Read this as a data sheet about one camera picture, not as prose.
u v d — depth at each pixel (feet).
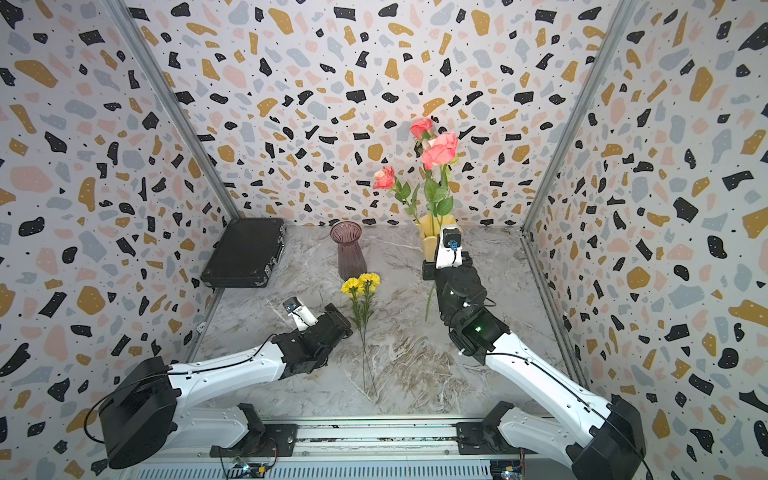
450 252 1.83
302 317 2.37
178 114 2.83
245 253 3.58
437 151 1.87
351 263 3.58
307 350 2.03
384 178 2.67
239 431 1.99
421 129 2.89
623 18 2.35
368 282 3.30
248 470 2.31
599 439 1.26
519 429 1.92
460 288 1.62
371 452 2.40
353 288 3.28
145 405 1.33
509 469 2.33
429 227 3.21
